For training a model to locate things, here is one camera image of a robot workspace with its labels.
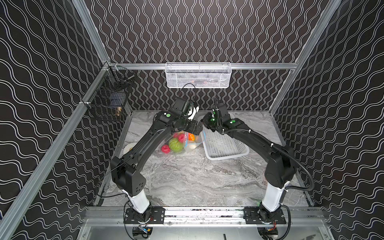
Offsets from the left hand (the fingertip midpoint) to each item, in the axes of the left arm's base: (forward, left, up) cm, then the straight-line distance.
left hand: (199, 126), depth 77 cm
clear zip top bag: (+1, +1, -14) cm, 14 cm away
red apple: (-1, +21, -22) cm, 30 cm away
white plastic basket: (+6, -12, -27) cm, 30 cm away
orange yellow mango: (+5, +5, -16) cm, 18 cm away
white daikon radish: (-2, +4, -16) cm, 16 cm away
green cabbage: (0, +15, -19) cm, 24 cm away
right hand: (+9, 0, -5) cm, 10 cm away
